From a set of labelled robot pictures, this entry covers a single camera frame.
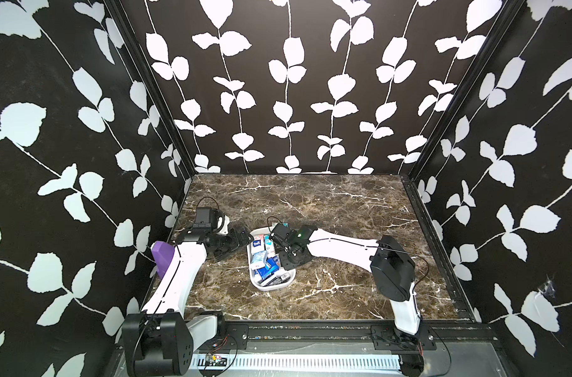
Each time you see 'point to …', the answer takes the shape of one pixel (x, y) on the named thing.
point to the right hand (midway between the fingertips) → (287, 260)
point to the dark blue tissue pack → (272, 265)
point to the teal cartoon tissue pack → (269, 247)
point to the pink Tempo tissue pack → (258, 244)
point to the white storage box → (254, 276)
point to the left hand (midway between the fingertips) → (244, 239)
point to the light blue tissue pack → (258, 260)
